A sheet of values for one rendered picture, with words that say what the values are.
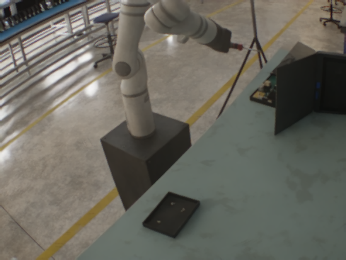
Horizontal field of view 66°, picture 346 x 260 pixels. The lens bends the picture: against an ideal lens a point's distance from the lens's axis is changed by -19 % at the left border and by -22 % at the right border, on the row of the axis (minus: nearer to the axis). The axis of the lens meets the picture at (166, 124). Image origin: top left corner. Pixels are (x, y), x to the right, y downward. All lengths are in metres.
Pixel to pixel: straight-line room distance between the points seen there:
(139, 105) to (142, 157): 0.17
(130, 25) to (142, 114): 0.34
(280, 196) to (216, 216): 0.16
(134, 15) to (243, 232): 0.67
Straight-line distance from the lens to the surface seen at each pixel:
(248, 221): 0.69
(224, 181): 0.77
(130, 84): 1.11
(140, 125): 1.16
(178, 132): 1.20
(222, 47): 0.91
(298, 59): 0.87
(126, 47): 1.01
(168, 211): 0.72
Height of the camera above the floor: 1.54
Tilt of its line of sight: 34 degrees down
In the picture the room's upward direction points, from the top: 10 degrees counter-clockwise
